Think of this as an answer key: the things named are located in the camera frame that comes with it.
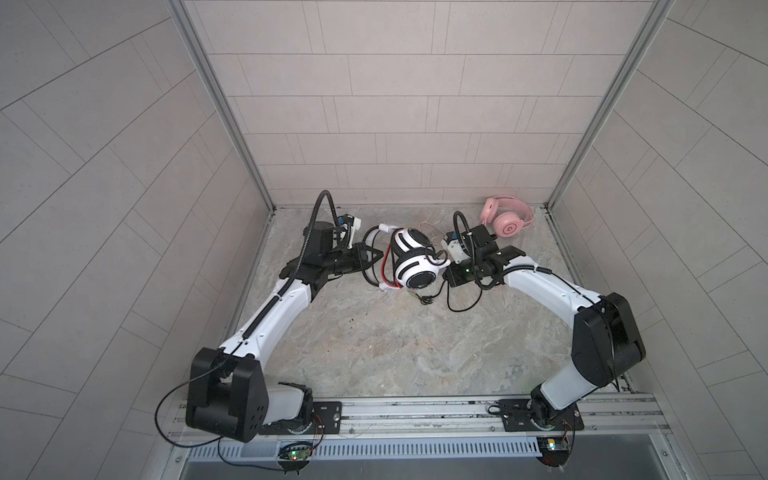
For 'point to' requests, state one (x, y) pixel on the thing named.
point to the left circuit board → (295, 452)
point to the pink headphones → (507, 214)
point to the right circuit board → (555, 450)
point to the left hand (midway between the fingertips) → (387, 251)
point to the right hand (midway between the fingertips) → (443, 275)
